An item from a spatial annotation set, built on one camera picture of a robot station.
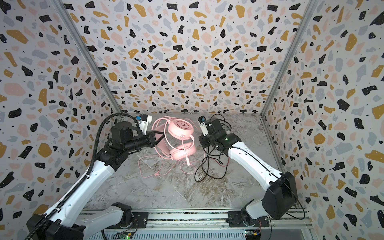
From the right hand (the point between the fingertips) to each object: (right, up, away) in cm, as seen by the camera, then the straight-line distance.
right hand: (200, 132), depth 80 cm
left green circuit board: (-36, -48, -9) cm, 61 cm away
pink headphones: (-17, -8, +25) cm, 31 cm away
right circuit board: (+25, -49, -8) cm, 55 cm away
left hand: (-16, +1, -11) cm, 20 cm away
